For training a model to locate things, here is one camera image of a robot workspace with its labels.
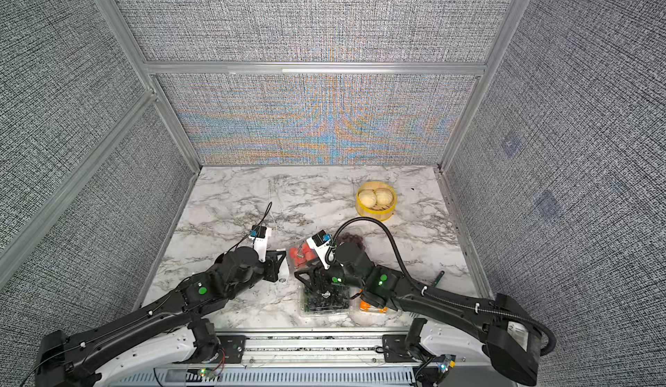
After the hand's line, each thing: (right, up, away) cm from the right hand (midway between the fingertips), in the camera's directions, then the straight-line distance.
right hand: (300, 265), depth 70 cm
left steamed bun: (+23, +18, +30) cm, 41 cm away
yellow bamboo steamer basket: (+27, +12, +30) cm, 42 cm away
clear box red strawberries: (-2, -2, +19) cm, 19 cm away
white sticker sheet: (-5, -3, +2) cm, 6 cm away
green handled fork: (+44, -9, +16) cm, 48 cm away
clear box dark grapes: (+2, -13, +8) cm, 16 cm away
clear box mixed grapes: (+16, +5, +20) cm, 26 cm away
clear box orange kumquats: (+16, -4, -15) cm, 22 cm away
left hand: (-3, +2, +4) cm, 6 cm away
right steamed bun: (+29, +18, +31) cm, 46 cm away
